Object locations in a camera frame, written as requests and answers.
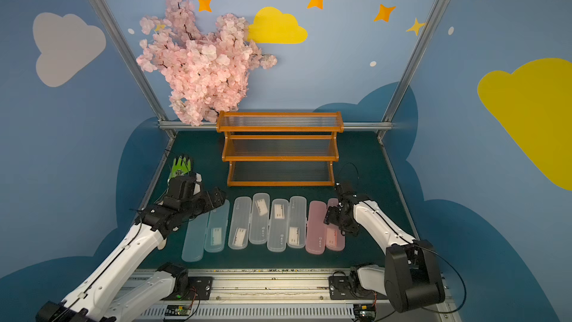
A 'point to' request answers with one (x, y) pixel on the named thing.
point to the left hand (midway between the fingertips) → (218, 195)
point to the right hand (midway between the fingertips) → (339, 222)
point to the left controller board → (177, 310)
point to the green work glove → (179, 169)
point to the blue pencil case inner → (217, 228)
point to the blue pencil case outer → (195, 238)
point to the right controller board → (364, 311)
